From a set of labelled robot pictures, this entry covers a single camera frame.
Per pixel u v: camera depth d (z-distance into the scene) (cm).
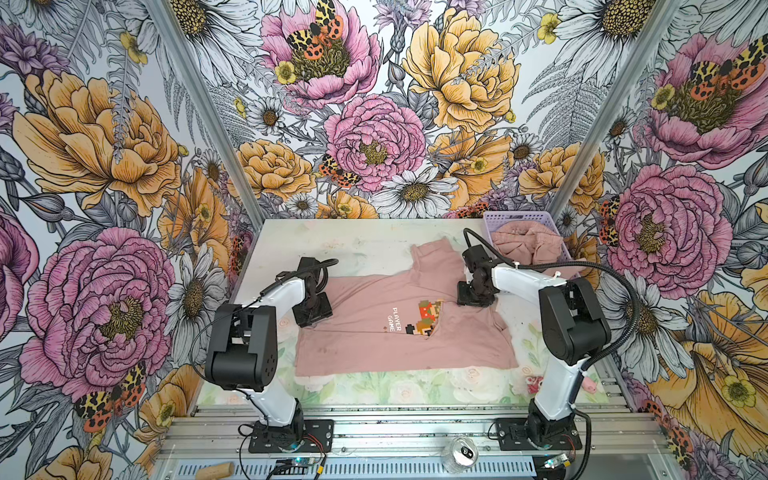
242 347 47
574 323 51
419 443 76
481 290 83
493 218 115
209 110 88
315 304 80
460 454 61
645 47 77
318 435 73
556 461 72
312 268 79
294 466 73
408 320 95
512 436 73
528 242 107
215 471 68
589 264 55
